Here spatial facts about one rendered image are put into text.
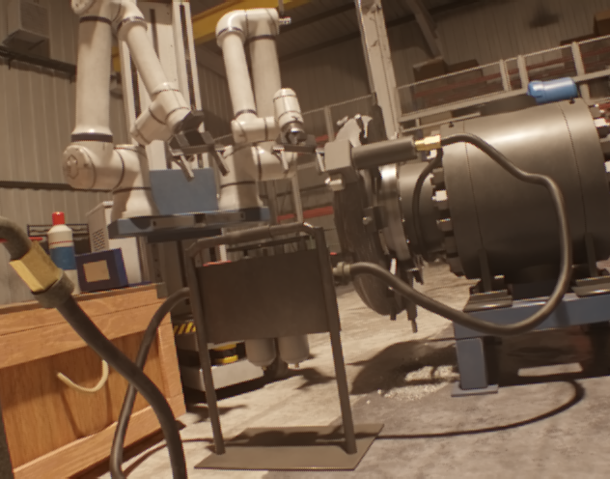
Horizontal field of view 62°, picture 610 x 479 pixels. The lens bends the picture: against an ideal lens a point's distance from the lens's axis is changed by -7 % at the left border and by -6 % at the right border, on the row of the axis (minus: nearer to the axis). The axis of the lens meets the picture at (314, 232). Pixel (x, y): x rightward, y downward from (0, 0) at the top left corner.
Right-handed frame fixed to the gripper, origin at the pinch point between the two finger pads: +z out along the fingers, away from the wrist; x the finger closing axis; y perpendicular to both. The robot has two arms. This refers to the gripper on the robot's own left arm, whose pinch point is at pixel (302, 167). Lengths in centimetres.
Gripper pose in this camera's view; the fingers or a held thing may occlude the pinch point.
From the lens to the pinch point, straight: 186.7
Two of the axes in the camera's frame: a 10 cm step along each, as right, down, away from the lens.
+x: 8.9, 0.0, 4.5
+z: 2.2, 8.7, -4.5
